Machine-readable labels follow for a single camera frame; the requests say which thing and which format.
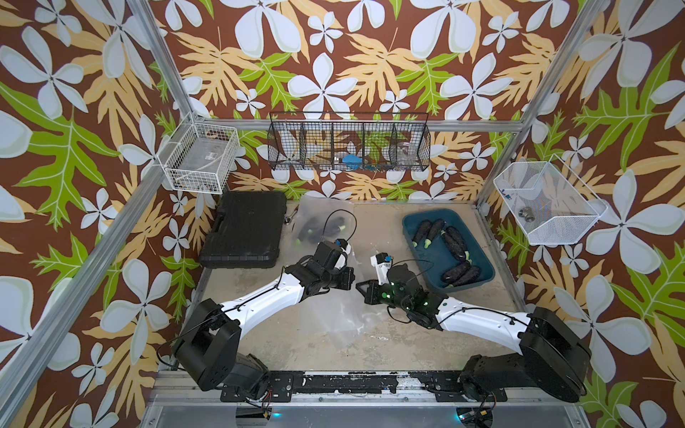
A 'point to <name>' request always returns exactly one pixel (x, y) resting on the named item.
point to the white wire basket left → (200, 159)
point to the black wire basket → (348, 141)
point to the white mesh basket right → (548, 200)
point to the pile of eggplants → (459, 275)
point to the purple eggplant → (315, 230)
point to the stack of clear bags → (342, 316)
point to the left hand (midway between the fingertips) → (356, 274)
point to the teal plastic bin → (446, 250)
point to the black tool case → (248, 231)
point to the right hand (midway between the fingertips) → (353, 286)
